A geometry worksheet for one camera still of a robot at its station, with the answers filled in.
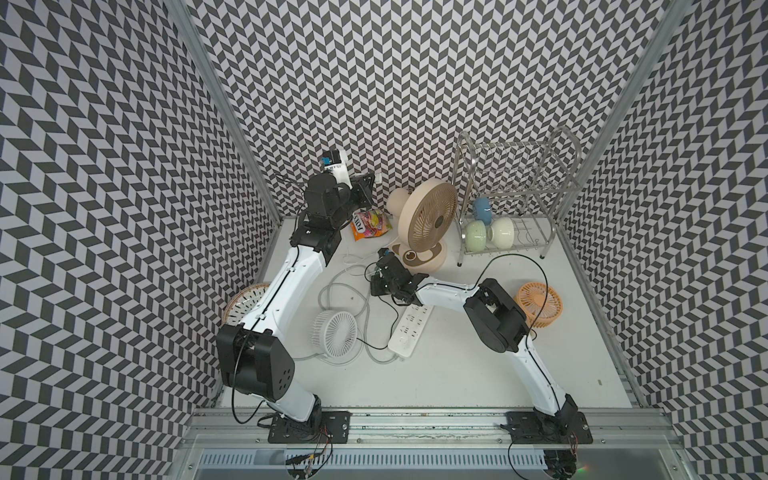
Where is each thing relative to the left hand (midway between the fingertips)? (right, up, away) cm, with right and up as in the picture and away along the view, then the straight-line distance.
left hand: (373, 176), depth 74 cm
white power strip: (+9, -42, +13) cm, 45 cm away
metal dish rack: (+43, -1, +24) cm, 49 cm away
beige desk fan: (+14, -9, +10) cm, 20 cm away
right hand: (-2, -30, +25) cm, 40 cm away
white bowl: (+41, -14, +24) cm, 49 cm away
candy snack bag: (-6, -10, +41) cm, 42 cm away
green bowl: (+31, -15, +22) cm, 41 cm away
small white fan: (-11, -42, +5) cm, 43 cm away
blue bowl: (+36, -5, +30) cm, 47 cm away
